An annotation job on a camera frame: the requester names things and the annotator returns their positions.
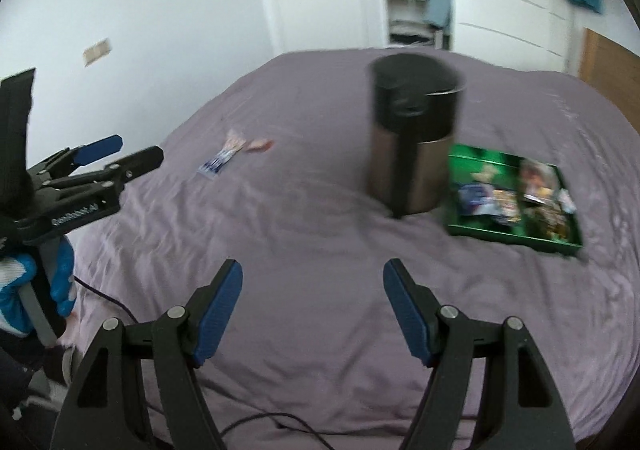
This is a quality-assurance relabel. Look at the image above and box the cereal yogurt snack bag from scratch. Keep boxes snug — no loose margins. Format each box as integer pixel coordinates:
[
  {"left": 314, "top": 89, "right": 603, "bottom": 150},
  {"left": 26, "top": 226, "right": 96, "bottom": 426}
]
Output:
[{"left": 198, "top": 130, "right": 246, "bottom": 179}]

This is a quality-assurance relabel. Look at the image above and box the red brown snack bar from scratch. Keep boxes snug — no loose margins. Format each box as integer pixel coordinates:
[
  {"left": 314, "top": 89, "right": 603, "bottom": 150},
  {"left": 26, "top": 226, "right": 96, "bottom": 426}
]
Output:
[{"left": 243, "top": 139, "right": 274, "bottom": 153}]

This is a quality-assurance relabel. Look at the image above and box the brown snack packet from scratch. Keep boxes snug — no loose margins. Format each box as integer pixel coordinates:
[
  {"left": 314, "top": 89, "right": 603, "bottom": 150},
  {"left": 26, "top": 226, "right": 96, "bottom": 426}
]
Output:
[{"left": 525, "top": 204, "right": 570, "bottom": 242}]

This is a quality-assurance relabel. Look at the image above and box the clear bag dried fruit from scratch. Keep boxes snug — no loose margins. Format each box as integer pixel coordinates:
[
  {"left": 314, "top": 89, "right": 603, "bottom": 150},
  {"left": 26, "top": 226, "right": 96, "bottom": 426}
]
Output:
[{"left": 491, "top": 188, "right": 522, "bottom": 228}]

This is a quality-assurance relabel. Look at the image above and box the white blue snack packet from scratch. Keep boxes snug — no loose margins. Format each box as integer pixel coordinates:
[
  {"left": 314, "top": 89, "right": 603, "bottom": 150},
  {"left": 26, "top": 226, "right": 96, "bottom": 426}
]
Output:
[{"left": 457, "top": 182, "right": 501, "bottom": 217}]

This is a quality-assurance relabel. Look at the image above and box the blue white gloved hand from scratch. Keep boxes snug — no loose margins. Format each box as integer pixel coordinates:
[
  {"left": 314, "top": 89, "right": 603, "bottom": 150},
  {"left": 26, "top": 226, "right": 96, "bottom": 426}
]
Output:
[{"left": 1, "top": 236, "right": 77, "bottom": 338}]

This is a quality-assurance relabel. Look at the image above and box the grey purple bed cover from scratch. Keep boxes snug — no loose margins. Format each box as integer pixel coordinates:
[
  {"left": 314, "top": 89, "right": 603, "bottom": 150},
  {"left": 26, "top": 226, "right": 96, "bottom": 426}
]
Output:
[{"left": 66, "top": 50, "right": 639, "bottom": 449}]

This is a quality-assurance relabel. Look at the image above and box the wooden headboard panel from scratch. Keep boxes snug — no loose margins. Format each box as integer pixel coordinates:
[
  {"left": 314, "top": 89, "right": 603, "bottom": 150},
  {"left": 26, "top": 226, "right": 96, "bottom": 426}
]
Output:
[{"left": 578, "top": 28, "right": 640, "bottom": 132}]

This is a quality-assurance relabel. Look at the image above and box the wall switch plate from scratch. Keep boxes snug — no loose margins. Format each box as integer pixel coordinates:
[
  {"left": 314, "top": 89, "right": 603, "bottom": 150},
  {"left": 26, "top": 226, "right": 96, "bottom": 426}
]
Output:
[{"left": 82, "top": 38, "right": 112, "bottom": 66}]

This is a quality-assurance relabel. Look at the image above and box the black cable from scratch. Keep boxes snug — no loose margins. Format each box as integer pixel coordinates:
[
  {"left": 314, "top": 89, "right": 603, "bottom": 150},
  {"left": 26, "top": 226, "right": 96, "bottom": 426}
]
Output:
[{"left": 72, "top": 274, "right": 342, "bottom": 450}]

